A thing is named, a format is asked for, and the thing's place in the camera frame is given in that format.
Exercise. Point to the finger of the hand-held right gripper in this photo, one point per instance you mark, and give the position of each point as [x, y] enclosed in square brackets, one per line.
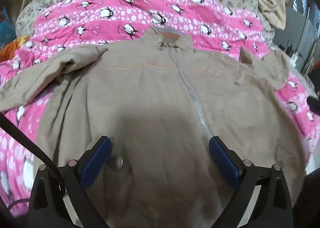
[315, 105]

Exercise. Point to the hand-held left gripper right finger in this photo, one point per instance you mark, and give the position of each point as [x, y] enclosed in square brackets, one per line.
[223, 160]

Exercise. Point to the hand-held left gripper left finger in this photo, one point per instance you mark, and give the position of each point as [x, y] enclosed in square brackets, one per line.
[96, 160]

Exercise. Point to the beige zip jacket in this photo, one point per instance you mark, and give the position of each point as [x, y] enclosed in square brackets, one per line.
[150, 93]

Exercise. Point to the orange plush toy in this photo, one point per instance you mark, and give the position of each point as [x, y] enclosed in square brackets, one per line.
[10, 49]

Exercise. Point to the pink penguin print blanket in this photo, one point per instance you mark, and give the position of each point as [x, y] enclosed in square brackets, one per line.
[100, 18]

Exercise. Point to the blue printed cloth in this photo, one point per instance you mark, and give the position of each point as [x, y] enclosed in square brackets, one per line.
[6, 27]

